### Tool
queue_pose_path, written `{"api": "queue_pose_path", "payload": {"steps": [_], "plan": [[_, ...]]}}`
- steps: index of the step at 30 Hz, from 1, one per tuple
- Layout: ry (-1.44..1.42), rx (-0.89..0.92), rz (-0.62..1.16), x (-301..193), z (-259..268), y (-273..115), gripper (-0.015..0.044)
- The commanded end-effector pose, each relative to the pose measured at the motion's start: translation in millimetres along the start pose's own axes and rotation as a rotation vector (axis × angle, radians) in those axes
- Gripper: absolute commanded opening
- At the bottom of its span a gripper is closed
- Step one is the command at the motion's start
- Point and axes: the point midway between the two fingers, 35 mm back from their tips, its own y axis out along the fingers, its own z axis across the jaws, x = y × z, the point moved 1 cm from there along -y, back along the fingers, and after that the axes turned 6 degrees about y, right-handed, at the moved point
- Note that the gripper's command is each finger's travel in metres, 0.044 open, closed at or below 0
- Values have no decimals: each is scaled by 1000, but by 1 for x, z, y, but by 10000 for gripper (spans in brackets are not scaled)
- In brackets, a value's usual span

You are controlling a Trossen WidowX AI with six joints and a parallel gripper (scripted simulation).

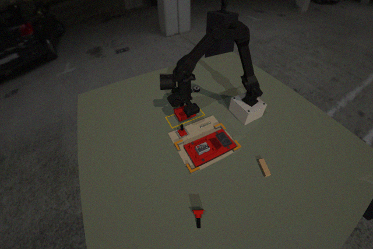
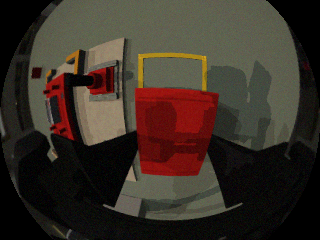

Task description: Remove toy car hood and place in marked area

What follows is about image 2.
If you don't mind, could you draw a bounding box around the yellow rectangular outline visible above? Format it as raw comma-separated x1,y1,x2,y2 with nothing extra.
137,52,208,92

